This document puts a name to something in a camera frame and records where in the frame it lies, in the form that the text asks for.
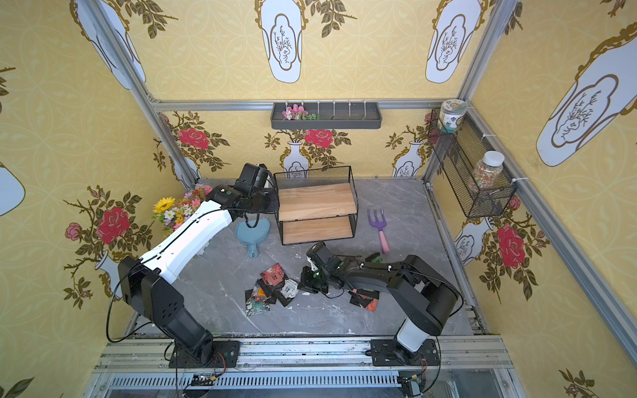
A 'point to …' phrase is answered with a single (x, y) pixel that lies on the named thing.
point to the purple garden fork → (380, 225)
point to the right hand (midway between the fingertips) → (299, 280)
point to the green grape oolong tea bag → (378, 260)
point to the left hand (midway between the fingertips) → (268, 200)
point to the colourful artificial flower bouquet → (171, 212)
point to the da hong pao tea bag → (365, 298)
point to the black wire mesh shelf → (317, 205)
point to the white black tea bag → (290, 288)
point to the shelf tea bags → (247, 293)
